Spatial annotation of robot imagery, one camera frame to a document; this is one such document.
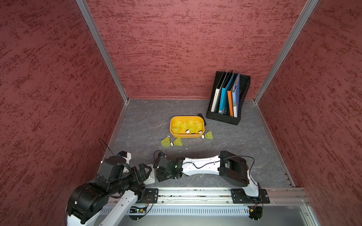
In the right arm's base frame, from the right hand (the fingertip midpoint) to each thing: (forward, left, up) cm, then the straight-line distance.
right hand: (161, 178), depth 80 cm
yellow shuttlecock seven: (+33, -15, +4) cm, 37 cm away
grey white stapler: (0, +5, +2) cm, 5 cm away
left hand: (-5, +4, +21) cm, 22 cm away
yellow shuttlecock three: (+32, -25, +4) cm, 41 cm away
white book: (+44, -36, +26) cm, 62 cm away
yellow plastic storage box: (+29, -13, +2) cm, 31 cm away
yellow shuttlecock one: (+35, -20, +3) cm, 41 cm away
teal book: (+44, -40, +26) cm, 65 cm away
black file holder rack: (+61, -61, +20) cm, 89 cm away
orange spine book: (+41, -46, +19) cm, 65 cm away
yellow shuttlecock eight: (+31, -8, +3) cm, 32 cm away
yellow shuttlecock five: (+27, -31, +2) cm, 41 cm away
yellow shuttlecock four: (+22, -10, +3) cm, 24 cm away
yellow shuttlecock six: (+23, -1, +1) cm, 23 cm away
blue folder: (+41, -47, +27) cm, 68 cm away
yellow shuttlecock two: (+36, -10, +4) cm, 37 cm away
